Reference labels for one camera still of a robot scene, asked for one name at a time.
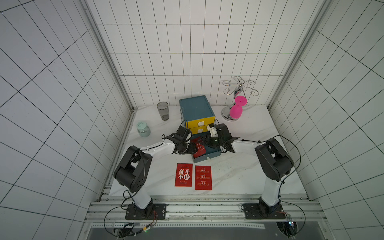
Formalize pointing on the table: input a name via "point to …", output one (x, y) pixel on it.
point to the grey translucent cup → (163, 107)
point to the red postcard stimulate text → (203, 178)
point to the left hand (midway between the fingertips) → (192, 152)
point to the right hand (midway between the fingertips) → (200, 138)
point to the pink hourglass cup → (236, 110)
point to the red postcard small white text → (200, 147)
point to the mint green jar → (143, 129)
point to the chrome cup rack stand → (239, 90)
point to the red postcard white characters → (183, 175)
